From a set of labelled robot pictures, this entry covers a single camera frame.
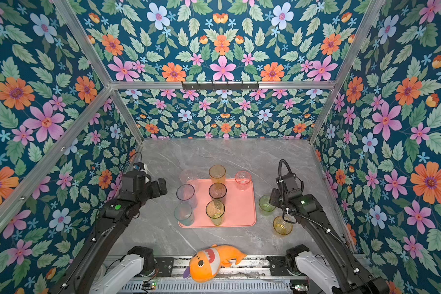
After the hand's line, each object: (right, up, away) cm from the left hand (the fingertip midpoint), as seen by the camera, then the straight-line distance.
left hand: (158, 182), depth 77 cm
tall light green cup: (+24, -13, +5) cm, 28 cm away
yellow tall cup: (+24, +3, +12) cm, 27 cm away
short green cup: (+48, -15, +12) cm, 52 cm away
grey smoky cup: (+25, -4, +1) cm, 26 cm away
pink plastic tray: (+36, -15, +12) cm, 41 cm away
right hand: (+52, -6, +1) cm, 53 cm away
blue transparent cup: (+9, -7, +13) cm, 18 cm away
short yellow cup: (+55, -23, +7) cm, 60 cm away
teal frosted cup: (+9, -16, +7) cm, 20 cm away
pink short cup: (+37, -1, +21) cm, 43 cm away
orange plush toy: (+22, -29, -11) cm, 38 cm away
